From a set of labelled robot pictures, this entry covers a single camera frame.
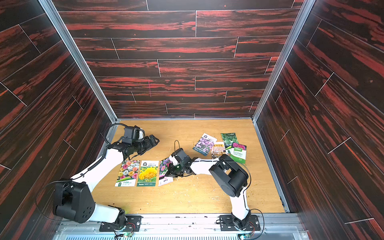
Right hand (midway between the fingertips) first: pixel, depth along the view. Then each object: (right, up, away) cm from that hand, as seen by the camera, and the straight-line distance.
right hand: (166, 173), depth 90 cm
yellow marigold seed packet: (-12, -1, +1) cm, 12 cm away
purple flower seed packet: (+25, +17, +15) cm, 33 cm away
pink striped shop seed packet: (+34, +13, +12) cm, 38 cm away
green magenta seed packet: (+47, +11, +10) cm, 49 cm away
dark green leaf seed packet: (+42, +20, +18) cm, 50 cm away
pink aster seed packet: (-2, +4, +3) cm, 5 cm away
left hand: (-6, +19, -3) cm, 20 cm away
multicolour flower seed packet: (-24, -1, +1) cm, 24 cm away
